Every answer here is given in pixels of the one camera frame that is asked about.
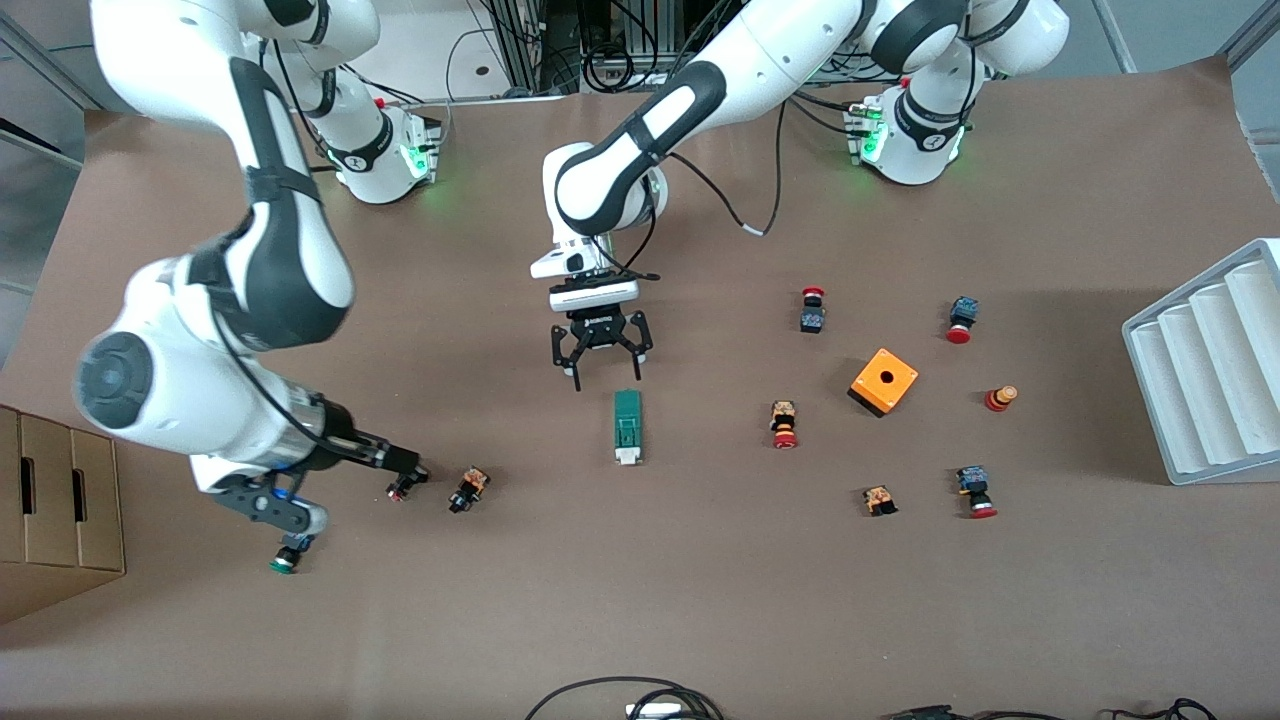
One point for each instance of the white grey slotted tray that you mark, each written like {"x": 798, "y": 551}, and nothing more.
{"x": 1210, "y": 400}

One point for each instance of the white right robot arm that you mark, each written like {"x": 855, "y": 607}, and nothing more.
{"x": 200, "y": 390}

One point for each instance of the red yellow emergency stop button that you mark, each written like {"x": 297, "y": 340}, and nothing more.
{"x": 784, "y": 415}

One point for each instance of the aluminium frame post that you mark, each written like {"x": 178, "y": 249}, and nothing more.
{"x": 1255, "y": 35}
{"x": 50, "y": 62}

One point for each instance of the red button black base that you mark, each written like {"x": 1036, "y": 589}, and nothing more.
{"x": 812, "y": 320}

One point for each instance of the red yellow button head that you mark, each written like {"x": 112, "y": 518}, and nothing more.
{"x": 997, "y": 400}

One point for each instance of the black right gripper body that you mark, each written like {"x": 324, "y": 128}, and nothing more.
{"x": 362, "y": 450}

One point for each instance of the black orange selector switch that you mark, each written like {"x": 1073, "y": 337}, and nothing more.
{"x": 470, "y": 485}

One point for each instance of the orange push button box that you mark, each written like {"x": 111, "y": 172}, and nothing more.
{"x": 885, "y": 395}

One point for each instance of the aluminium equipment rack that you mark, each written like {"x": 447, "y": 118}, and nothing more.
{"x": 560, "y": 40}

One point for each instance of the red mushroom button blue base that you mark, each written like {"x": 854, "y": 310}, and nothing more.
{"x": 964, "y": 310}
{"x": 972, "y": 480}

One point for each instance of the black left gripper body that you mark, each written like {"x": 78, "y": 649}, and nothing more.
{"x": 601, "y": 329}

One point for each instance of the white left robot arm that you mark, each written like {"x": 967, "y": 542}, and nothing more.
{"x": 760, "y": 50}

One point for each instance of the brown cardboard box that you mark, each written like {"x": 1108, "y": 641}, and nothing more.
{"x": 60, "y": 500}

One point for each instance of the black square push button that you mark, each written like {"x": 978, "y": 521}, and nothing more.
{"x": 400, "y": 490}

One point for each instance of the small orange contact block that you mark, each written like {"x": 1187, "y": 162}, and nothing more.
{"x": 879, "y": 498}

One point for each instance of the green push button blue base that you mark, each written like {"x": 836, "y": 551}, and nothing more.
{"x": 288, "y": 560}

